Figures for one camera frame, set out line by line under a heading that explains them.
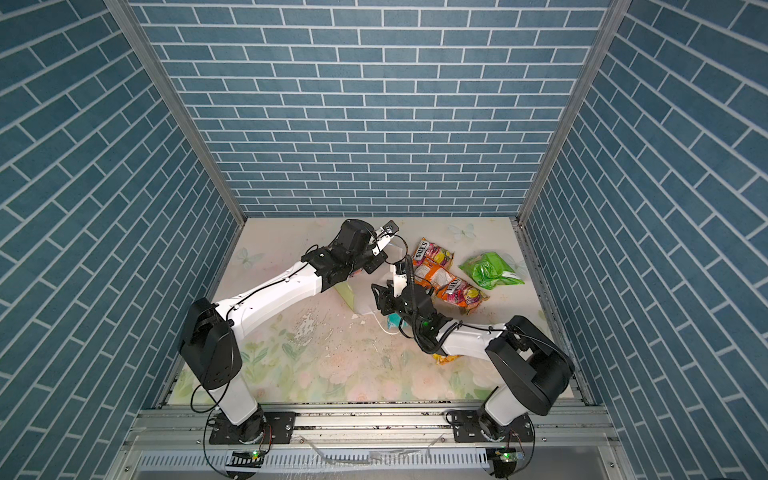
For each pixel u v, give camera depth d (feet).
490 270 2.99
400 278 2.47
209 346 1.46
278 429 2.42
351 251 2.06
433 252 3.45
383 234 2.31
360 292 2.69
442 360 2.70
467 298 2.99
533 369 1.46
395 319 2.93
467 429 2.41
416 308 2.09
